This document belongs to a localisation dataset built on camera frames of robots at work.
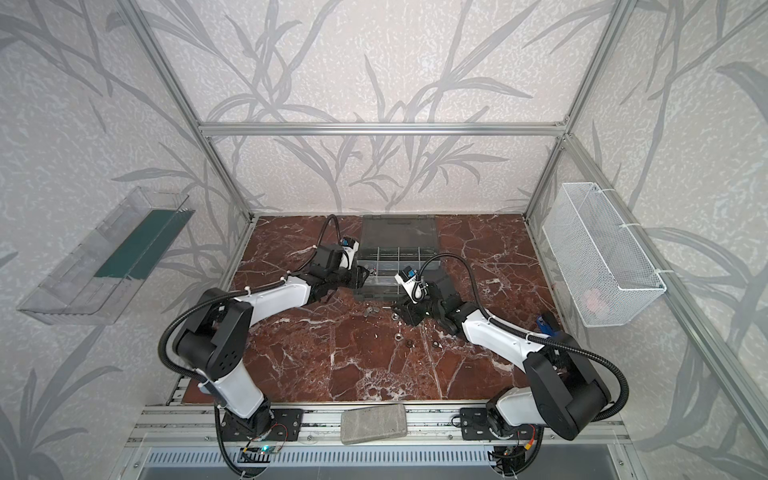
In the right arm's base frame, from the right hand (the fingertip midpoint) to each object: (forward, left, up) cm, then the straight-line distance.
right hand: (400, 292), depth 86 cm
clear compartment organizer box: (+23, +4, -6) cm, 24 cm away
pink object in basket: (-7, -49, +9) cm, 50 cm away
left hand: (+12, +11, -1) cm, 16 cm away
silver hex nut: (-9, +1, -11) cm, 14 cm away
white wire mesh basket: (-8, -44, +24) cm, 50 cm away
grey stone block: (-32, +6, -7) cm, 33 cm away
